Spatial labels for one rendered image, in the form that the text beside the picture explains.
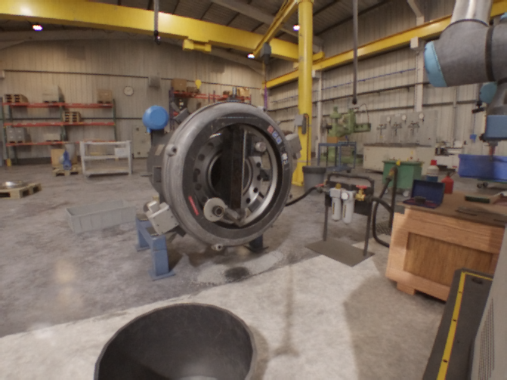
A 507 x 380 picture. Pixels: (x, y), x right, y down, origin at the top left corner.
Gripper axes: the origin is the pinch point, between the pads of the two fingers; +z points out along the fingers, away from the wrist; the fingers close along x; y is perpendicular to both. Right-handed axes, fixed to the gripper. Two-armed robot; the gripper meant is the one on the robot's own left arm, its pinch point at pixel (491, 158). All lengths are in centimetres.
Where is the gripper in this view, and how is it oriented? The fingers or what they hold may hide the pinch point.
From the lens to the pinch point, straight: 153.3
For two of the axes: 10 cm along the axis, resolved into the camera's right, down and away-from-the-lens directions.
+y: -5.9, -1.5, 8.0
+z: 0.0, 9.8, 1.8
